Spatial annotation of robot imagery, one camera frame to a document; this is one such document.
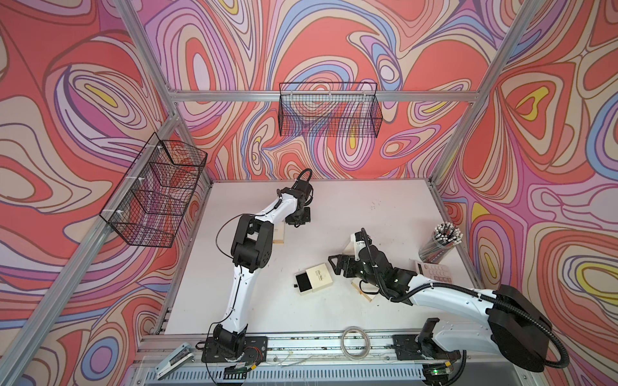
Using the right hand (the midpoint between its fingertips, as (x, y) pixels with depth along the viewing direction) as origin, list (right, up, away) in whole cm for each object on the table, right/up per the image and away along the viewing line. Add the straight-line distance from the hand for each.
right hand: (338, 265), depth 83 cm
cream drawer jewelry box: (-23, +8, +16) cm, 29 cm away
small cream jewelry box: (-9, -6, +2) cm, 11 cm away
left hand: (-12, +13, +21) cm, 27 cm away
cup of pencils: (+35, +10, -4) cm, 37 cm away
